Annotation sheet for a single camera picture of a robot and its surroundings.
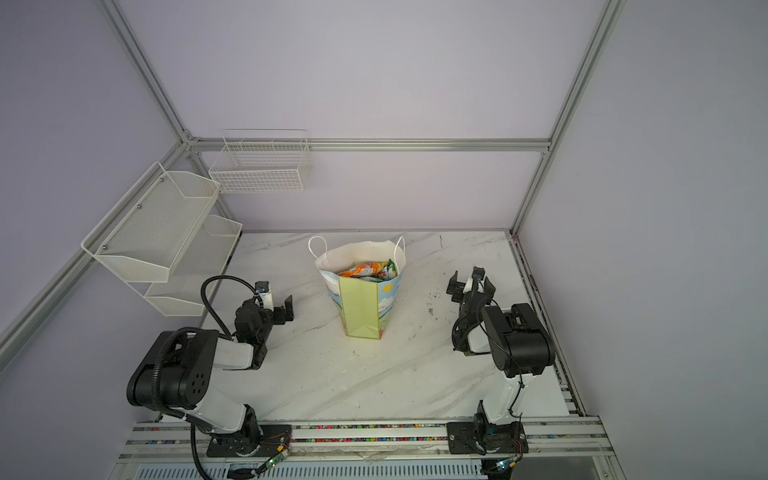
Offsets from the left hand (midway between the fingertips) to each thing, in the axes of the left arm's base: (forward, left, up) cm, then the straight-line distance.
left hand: (274, 297), depth 94 cm
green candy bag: (+4, -37, +10) cm, 39 cm away
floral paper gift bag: (-9, -30, +10) cm, 33 cm away
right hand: (+6, -63, +6) cm, 64 cm away
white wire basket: (+35, +5, +27) cm, 45 cm away
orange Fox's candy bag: (0, -30, +16) cm, 34 cm away
